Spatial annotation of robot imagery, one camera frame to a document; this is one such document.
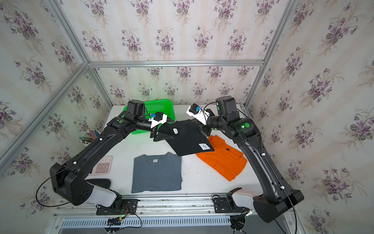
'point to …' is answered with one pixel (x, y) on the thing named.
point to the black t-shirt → (188, 137)
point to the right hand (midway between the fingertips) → (195, 119)
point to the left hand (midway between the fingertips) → (174, 129)
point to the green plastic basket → (165, 106)
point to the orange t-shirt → (225, 159)
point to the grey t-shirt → (157, 172)
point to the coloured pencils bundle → (89, 132)
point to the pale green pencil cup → (85, 139)
